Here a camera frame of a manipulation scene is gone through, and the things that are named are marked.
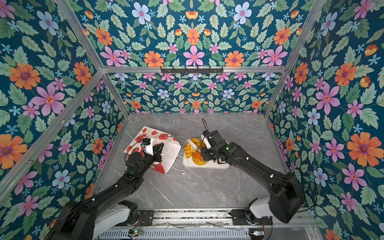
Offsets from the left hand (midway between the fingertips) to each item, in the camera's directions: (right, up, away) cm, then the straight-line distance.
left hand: (163, 141), depth 79 cm
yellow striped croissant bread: (+13, -7, +12) cm, 19 cm away
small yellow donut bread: (+19, -14, +11) cm, 26 cm away
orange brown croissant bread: (+18, -9, +9) cm, 22 cm away
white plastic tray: (+13, -15, +12) cm, 23 cm away
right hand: (+23, -5, +3) cm, 23 cm away
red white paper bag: (+4, -5, -4) cm, 8 cm away
